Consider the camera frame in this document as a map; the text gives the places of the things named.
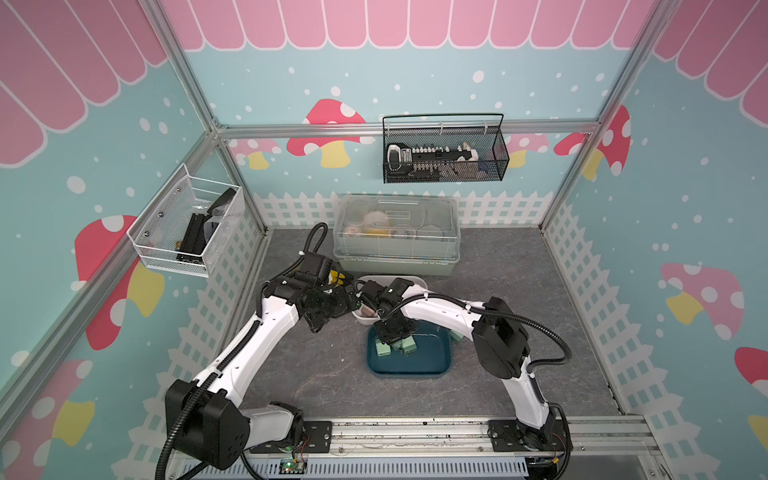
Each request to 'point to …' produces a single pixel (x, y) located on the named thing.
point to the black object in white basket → (193, 243)
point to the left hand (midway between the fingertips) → (347, 314)
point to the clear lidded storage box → (396, 235)
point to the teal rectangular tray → (433, 356)
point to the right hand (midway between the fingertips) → (390, 340)
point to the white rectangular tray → (418, 281)
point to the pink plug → (367, 311)
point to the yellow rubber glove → (332, 278)
